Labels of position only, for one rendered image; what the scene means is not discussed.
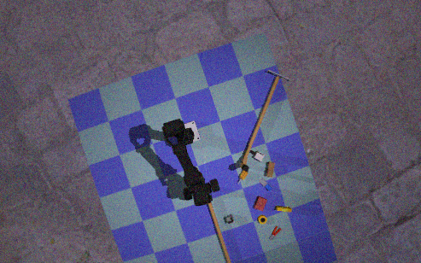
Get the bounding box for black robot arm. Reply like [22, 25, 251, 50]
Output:
[162, 119, 213, 206]

